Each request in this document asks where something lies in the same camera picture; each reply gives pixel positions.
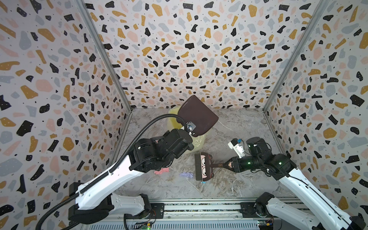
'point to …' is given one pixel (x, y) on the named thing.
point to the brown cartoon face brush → (202, 166)
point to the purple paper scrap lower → (187, 174)
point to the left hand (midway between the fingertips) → (178, 135)
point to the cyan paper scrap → (203, 182)
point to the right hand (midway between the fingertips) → (222, 164)
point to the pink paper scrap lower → (162, 170)
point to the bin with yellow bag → (199, 142)
